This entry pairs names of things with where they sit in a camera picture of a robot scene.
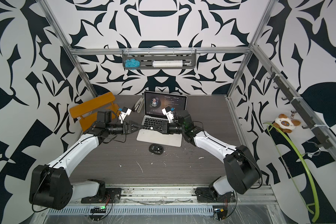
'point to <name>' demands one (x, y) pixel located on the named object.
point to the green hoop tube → (308, 205)
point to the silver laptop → (154, 103)
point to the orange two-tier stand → (87, 111)
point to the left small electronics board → (98, 209)
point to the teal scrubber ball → (132, 63)
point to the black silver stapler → (137, 106)
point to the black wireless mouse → (156, 149)
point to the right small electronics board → (221, 213)
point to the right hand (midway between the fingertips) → (151, 127)
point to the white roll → (167, 63)
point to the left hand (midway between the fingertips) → (138, 125)
